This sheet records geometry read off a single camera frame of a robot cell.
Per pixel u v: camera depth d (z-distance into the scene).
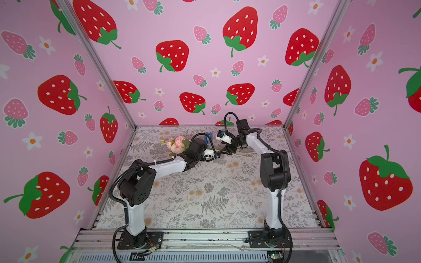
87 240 0.75
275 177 0.55
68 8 0.68
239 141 0.84
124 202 0.53
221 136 0.84
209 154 0.85
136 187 0.51
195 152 0.75
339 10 0.70
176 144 0.91
